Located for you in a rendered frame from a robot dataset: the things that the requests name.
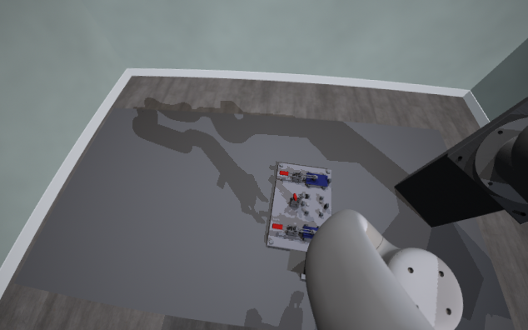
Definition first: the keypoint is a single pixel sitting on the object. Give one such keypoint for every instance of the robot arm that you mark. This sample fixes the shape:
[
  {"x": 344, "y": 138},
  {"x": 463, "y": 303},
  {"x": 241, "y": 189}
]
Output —
[{"x": 349, "y": 285}]

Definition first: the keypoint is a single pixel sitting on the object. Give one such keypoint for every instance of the toggle clamp with red handle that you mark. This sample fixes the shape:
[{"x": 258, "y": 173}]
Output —
[
  {"x": 289, "y": 229},
  {"x": 296, "y": 178}
]

